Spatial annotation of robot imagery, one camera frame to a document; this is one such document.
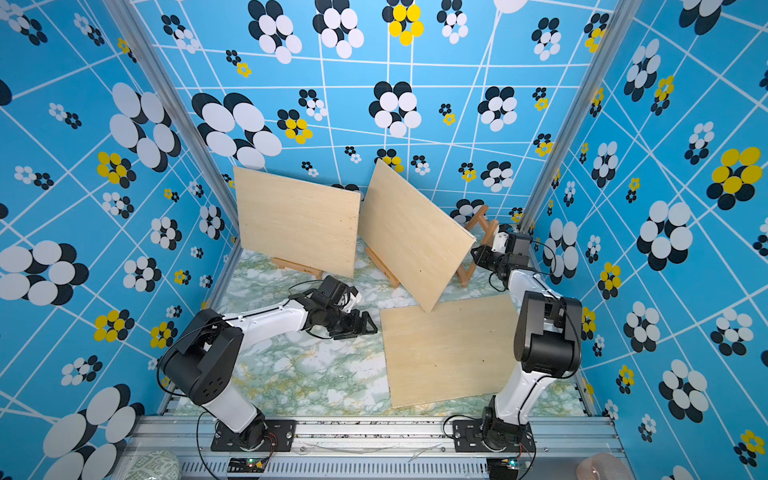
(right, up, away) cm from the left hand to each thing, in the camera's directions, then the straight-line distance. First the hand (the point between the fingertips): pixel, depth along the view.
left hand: (372, 330), depth 87 cm
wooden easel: (-34, +19, +17) cm, 42 cm away
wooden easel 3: (+34, +29, +7) cm, 46 cm away
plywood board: (-23, +33, +7) cm, 41 cm away
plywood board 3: (+26, -6, +2) cm, 27 cm away
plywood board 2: (+12, +27, +4) cm, 29 cm away
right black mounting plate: (+25, -23, -14) cm, 36 cm away
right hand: (+35, +24, +10) cm, 43 cm away
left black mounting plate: (-22, -23, -13) cm, 35 cm away
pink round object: (+53, -25, -20) cm, 62 cm away
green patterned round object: (-49, -26, -19) cm, 58 cm away
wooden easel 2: (+3, +18, +15) cm, 23 cm away
